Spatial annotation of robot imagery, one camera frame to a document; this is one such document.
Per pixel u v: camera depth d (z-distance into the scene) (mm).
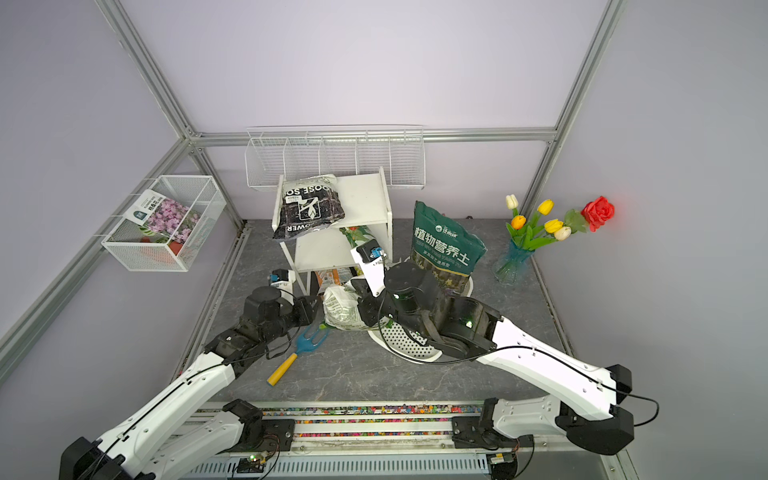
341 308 631
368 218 752
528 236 847
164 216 740
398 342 889
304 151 974
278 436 734
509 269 967
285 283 707
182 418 469
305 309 682
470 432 738
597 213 708
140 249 737
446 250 806
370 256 471
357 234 828
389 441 737
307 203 738
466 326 404
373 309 509
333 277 961
